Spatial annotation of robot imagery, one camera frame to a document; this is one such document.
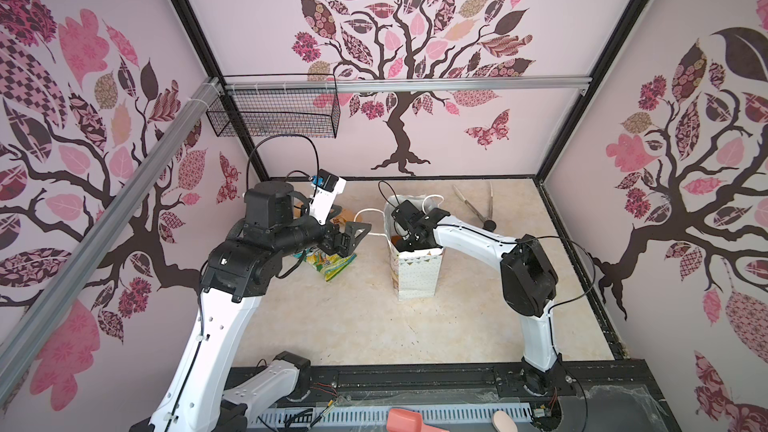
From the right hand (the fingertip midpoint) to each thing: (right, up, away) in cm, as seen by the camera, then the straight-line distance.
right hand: (406, 248), depth 92 cm
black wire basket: (-42, +46, +2) cm, 63 cm away
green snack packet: (-25, -5, 0) cm, 25 cm away
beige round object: (+21, -37, -24) cm, 49 cm away
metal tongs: (+27, +8, +3) cm, 28 cm away
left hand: (-13, +10, -32) cm, 35 cm away
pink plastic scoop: (-1, -37, -24) cm, 44 cm away
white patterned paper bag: (+2, -4, -15) cm, 16 cm away
